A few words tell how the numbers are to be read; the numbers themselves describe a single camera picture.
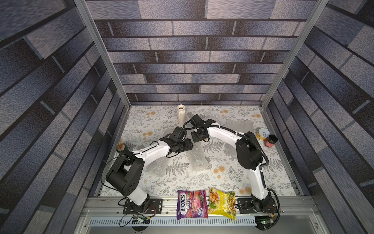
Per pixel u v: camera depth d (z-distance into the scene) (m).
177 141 0.70
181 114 0.98
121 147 0.84
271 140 0.90
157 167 0.79
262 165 0.54
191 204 0.73
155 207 0.73
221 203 0.71
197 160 0.82
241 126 1.06
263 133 0.97
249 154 0.55
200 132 0.72
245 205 0.73
